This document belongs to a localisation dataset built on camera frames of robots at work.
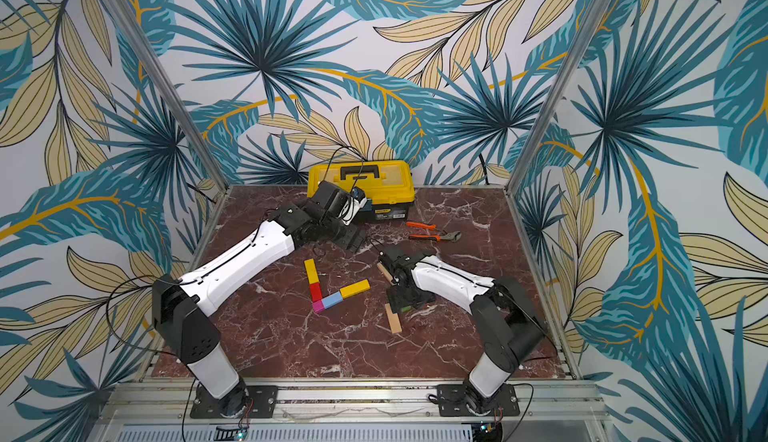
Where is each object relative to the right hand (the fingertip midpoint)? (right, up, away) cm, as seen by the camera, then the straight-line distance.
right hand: (409, 301), depth 88 cm
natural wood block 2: (-5, -5, -2) cm, 7 cm away
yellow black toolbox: (-7, +35, +9) cm, 36 cm away
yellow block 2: (-17, +3, +5) cm, 17 cm away
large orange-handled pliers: (+12, +19, +18) cm, 29 cm away
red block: (-28, +2, +2) cm, 28 cm away
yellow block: (-31, +8, +7) cm, 33 cm away
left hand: (-17, +20, -7) cm, 27 cm away
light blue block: (-23, 0, +2) cm, 24 cm away
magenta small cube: (-27, -1, 0) cm, 27 cm away
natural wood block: (-7, +7, +7) cm, 12 cm away
